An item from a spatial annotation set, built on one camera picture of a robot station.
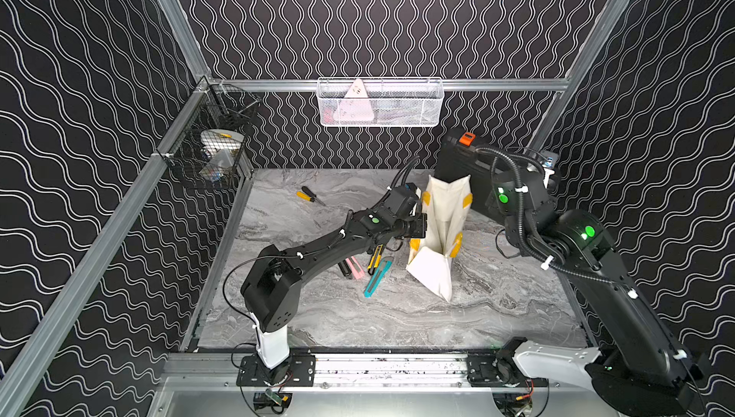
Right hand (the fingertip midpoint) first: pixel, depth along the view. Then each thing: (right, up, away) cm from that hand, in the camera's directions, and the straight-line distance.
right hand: (514, 187), depth 63 cm
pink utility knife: (-36, -25, +30) cm, 53 cm away
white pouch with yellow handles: (-7, -5, +30) cm, 32 cm away
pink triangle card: (-36, +27, +27) cm, 53 cm away
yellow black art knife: (-30, -22, +32) cm, 49 cm away
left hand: (-15, -8, +17) cm, 24 cm away
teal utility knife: (-29, -27, +28) cm, 48 cm away
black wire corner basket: (-80, +13, +20) cm, 83 cm away
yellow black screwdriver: (-56, -1, +50) cm, 75 cm away
